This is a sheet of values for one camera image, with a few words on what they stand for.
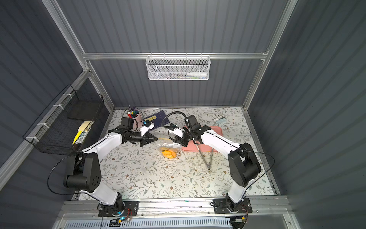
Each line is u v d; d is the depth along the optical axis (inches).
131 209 28.5
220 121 42.9
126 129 28.6
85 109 32.0
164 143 34.0
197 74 35.9
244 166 18.2
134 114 39.2
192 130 26.8
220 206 28.6
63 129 28.4
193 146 37.7
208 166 34.1
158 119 44.4
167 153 35.8
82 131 25.7
